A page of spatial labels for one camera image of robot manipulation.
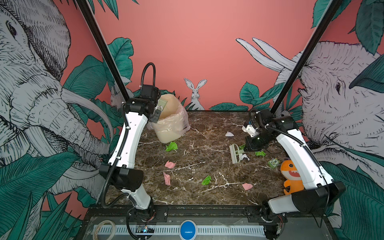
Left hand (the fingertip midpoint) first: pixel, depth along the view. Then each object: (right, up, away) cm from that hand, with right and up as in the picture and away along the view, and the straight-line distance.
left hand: (147, 111), depth 74 cm
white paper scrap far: (+49, -14, +33) cm, 61 cm away
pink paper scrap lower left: (+8, -38, +11) cm, 40 cm away
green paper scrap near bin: (+8, -21, +24) cm, 33 cm away
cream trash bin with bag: (+12, -4, +8) cm, 15 cm away
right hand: (+48, -18, -2) cm, 51 cm away
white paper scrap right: (+56, -27, +19) cm, 65 cm away
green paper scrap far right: (+66, -26, +21) cm, 74 cm away
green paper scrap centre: (+31, -39, +11) cm, 51 cm away
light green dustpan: (+5, +4, +6) cm, 9 cm away
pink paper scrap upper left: (+8, -32, +16) cm, 37 cm away
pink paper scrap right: (+54, -42, +9) cm, 69 cm away
